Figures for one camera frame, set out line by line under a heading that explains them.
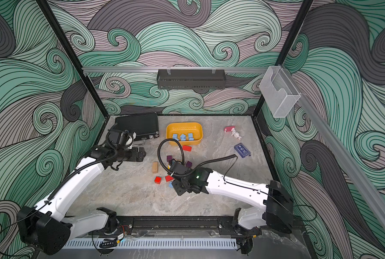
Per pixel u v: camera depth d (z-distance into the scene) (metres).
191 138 1.04
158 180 0.87
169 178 0.88
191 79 0.97
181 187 0.67
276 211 0.39
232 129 1.08
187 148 1.06
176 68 0.95
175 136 1.04
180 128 1.13
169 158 0.95
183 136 1.04
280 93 0.77
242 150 0.98
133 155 0.70
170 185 0.86
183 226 0.74
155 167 0.92
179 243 0.70
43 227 0.37
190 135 1.07
